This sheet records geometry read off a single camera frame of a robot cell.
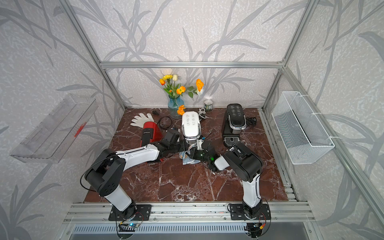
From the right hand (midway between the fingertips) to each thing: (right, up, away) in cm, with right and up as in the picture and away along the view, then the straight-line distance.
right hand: (184, 151), depth 90 cm
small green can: (+16, +31, +25) cm, 43 cm away
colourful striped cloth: (+1, -2, -5) cm, 5 cm away
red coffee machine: (-18, +11, -8) cm, 23 cm away
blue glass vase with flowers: (-8, +30, +15) cm, 35 cm away
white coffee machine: (+5, +15, -10) cm, 19 cm away
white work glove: (-36, +19, +21) cm, 46 cm away
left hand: (+2, +3, +1) cm, 4 cm away
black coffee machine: (+29, +18, -8) cm, 35 cm away
